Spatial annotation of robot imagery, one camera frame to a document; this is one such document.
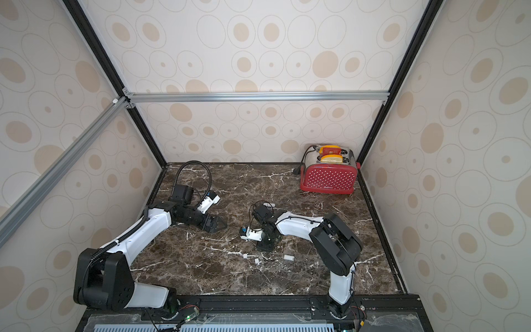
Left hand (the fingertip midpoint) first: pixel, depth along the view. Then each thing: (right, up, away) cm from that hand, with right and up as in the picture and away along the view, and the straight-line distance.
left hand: (222, 220), depth 82 cm
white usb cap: (+9, -15, +4) cm, 18 cm away
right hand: (+15, -13, +7) cm, 21 cm away
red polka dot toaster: (+51, +17, +15) cm, 56 cm away
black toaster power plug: (+34, +22, +31) cm, 51 cm away
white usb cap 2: (+14, -17, +3) cm, 22 cm away
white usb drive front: (+27, -16, +3) cm, 32 cm away
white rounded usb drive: (+19, +4, +20) cm, 28 cm away
